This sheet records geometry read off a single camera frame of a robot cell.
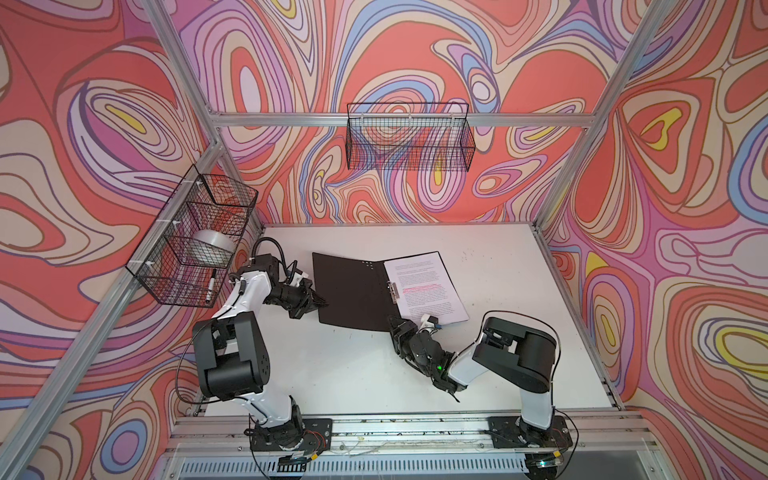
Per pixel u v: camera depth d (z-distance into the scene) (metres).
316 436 0.73
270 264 0.76
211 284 0.73
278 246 0.84
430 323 0.84
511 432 0.74
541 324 0.53
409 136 0.96
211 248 0.70
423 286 1.01
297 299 0.76
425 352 0.69
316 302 0.80
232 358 0.46
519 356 0.50
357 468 0.96
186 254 0.72
